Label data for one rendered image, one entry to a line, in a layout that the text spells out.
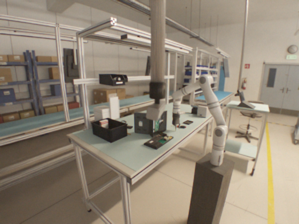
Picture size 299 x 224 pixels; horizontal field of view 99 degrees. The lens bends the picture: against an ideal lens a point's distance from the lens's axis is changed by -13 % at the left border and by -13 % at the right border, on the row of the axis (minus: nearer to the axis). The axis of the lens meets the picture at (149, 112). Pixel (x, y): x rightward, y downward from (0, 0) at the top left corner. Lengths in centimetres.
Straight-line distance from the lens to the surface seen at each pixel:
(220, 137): 121
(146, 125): 136
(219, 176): 126
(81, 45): 157
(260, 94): 768
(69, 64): 275
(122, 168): 96
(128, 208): 127
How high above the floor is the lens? 157
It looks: 15 degrees down
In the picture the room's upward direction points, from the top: straight up
